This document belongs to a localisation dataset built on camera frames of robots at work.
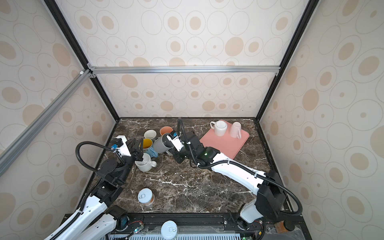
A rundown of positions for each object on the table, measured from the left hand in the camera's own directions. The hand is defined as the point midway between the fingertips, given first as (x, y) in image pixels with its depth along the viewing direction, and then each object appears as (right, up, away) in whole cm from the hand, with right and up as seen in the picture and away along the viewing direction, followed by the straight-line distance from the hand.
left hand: (142, 137), depth 68 cm
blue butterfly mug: (-4, -7, +21) cm, 23 cm away
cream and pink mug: (+5, +4, +33) cm, 34 cm away
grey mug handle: (+9, -3, +1) cm, 10 cm away
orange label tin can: (-1, -31, +10) cm, 33 cm away
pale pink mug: (+53, +4, +35) cm, 63 cm away
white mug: (+41, +6, +35) cm, 54 cm away
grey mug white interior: (-6, +1, +31) cm, 32 cm away
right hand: (+13, -6, +8) cm, 16 cm away
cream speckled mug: (-4, -16, +17) cm, 24 cm away
